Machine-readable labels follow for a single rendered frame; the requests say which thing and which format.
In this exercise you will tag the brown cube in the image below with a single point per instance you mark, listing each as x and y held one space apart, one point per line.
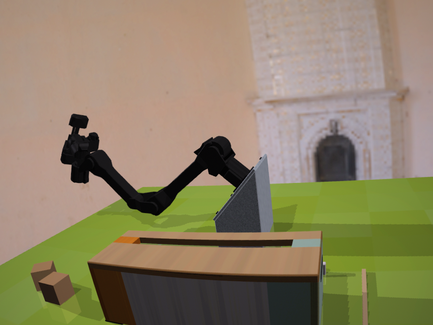
56 288
40 271

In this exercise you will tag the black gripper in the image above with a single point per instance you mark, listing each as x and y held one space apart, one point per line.
77 122

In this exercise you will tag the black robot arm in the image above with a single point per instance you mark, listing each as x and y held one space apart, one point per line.
216 155

